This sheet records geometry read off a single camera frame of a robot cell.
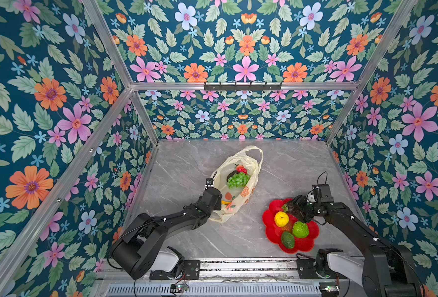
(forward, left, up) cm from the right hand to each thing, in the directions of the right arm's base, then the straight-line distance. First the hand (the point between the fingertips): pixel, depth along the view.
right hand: (292, 204), depth 86 cm
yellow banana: (+1, +32, -3) cm, 32 cm away
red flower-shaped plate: (-12, +9, -5) cm, 16 cm away
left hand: (+4, +35, -1) cm, 36 cm away
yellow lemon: (-7, +6, -1) cm, 9 cm away
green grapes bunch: (+11, +26, +2) cm, 28 cm away
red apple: (+21, +25, -1) cm, 32 cm away
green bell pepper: (-12, -2, 0) cm, 12 cm away
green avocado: (-16, +4, -1) cm, 17 cm away
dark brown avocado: (+16, +29, +1) cm, 33 cm away
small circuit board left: (-34, +48, -6) cm, 59 cm away
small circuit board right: (-32, -10, -7) cm, 34 cm away
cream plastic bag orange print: (+3, +28, -3) cm, 28 cm away
